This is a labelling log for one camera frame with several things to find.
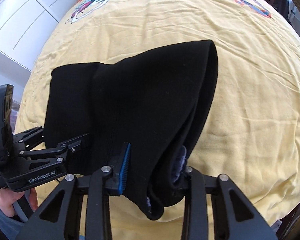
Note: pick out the yellow dinosaur bedspread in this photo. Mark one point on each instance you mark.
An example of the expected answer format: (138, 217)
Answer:
(252, 132)

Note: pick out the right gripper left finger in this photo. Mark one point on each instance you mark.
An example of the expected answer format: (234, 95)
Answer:
(59, 215)

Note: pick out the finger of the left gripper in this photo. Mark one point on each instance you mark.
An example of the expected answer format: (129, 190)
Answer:
(67, 150)
(28, 140)

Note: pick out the black pants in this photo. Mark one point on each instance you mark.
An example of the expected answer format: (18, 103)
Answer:
(157, 101)

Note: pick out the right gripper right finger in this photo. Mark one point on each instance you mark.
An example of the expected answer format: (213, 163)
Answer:
(234, 216)

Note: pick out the person's left hand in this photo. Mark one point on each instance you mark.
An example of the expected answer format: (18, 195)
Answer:
(8, 197)

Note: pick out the white wardrobe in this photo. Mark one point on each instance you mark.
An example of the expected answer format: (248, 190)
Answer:
(25, 26)

